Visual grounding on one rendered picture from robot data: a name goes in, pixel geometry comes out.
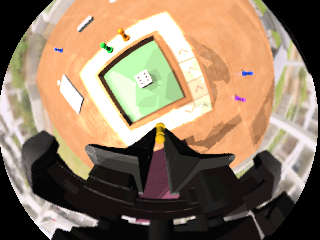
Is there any white die with black pips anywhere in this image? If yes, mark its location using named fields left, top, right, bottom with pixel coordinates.
left=135, top=71, right=153, bottom=88

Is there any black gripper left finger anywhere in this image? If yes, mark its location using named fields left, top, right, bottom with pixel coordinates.
left=85, top=127, right=157, bottom=193

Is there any yellow pawn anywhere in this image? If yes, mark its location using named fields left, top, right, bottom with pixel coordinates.
left=155, top=123, right=165, bottom=144

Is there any purple pawn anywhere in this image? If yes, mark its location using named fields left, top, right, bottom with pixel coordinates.
left=235, top=96, right=245, bottom=103

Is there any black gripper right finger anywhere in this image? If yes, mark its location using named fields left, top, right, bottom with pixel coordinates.
left=164, top=128, right=236, bottom=195

